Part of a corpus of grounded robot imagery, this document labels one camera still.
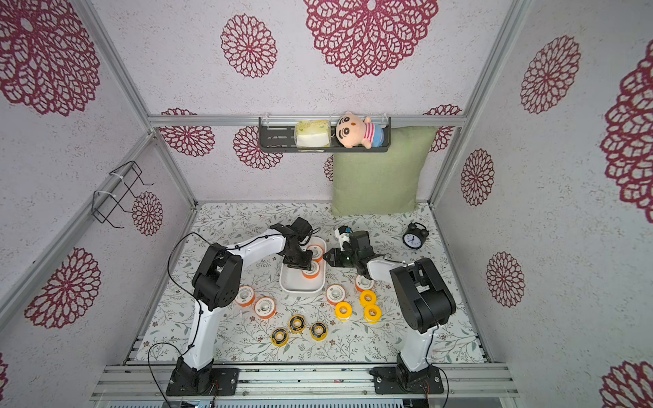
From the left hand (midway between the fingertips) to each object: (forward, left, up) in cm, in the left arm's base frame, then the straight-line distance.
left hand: (307, 267), depth 98 cm
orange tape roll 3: (+6, -4, +1) cm, 7 cm away
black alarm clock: (+11, -43, +4) cm, 44 cm away
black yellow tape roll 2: (-21, +2, +1) cm, 22 cm away
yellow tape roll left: (-19, -13, 0) cm, 23 cm away
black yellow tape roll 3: (-23, -5, 0) cm, 24 cm away
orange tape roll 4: (-7, -21, +1) cm, 22 cm away
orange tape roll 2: (-16, +14, 0) cm, 21 cm away
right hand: (+3, -7, +6) cm, 9 cm away
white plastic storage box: (-5, +5, -1) cm, 7 cm away
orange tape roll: (-3, -3, +1) cm, 4 cm away
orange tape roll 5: (-11, -11, 0) cm, 15 cm away
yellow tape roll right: (-18, -23, 0) cm, 29 cm away
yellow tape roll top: (-14, -21, 0) cm, 25 cm away
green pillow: (+28, -29, +17) cm, 44 cm away
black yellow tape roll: (-25, +8, 0) cm, 26 cm away
